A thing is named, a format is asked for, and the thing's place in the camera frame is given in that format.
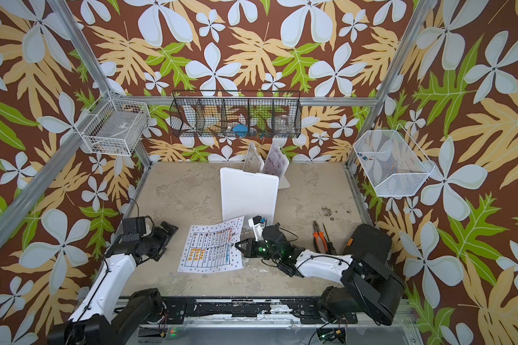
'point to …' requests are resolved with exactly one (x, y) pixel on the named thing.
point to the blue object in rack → (240, 130)
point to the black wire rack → (234, 113)
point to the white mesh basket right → (394, 164)
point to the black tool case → (366, 238)
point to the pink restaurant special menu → (275, 162)
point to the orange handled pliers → (315, 238)
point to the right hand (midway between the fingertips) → (233, 246)
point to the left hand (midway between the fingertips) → (174, 232)
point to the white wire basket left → (113, 126)
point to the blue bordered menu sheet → (252, 162)
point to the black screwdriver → (331, 250)
